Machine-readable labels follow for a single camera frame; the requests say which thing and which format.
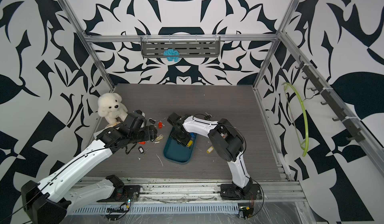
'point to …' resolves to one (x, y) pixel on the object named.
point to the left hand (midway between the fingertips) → (151, 129)
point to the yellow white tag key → (210, 150)
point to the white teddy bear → (111, 107)
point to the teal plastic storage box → (178, 153)
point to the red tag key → (160, 124)
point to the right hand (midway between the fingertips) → (175, 138)
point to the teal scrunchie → (172, 52)
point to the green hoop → (305, 116)
